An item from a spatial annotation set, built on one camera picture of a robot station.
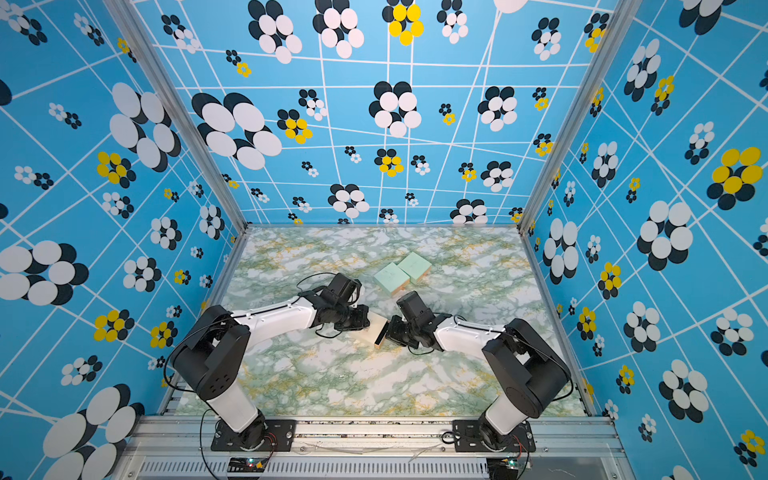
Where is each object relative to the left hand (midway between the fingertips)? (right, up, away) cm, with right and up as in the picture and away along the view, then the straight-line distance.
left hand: (375, 321), depth 89 cm
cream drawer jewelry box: (0, -3, -1) cm, 3 cm away
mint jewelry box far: (+13, +16, +15) cm, 26 cm away
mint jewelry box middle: (+5, +12, +11) cm, 17 cm away
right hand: (+4, -3, -1) cm, 5 cm away
